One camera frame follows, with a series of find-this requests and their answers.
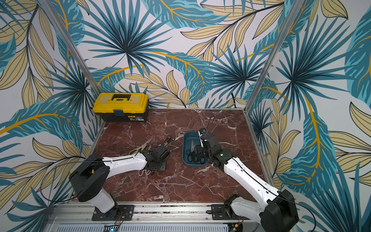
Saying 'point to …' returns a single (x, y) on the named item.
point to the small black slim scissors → (168, 140)
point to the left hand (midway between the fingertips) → (161, 167)
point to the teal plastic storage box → (191, 141)
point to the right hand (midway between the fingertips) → (201, 145)
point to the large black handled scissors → (191, 157)
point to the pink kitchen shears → (140, 172)
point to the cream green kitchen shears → (135, 150)
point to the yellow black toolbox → (121, 107)
